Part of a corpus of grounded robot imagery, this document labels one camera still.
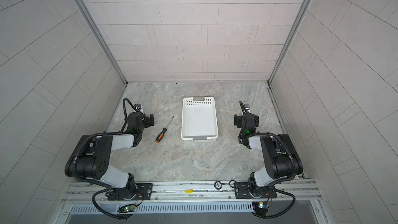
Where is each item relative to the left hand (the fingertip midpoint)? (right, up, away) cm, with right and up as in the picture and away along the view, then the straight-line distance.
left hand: (148, 111), depth 94 cm
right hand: (+60, -1, 0) cm, 60 cm away
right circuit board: (+61, -39, -26) cm, 77 cm away
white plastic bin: (+31, -7, +2) cm, 32 cm away
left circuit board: (+3, -38, -29) cm, 48 cm away
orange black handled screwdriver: (+11, -10, -4) cm, 16 cm away
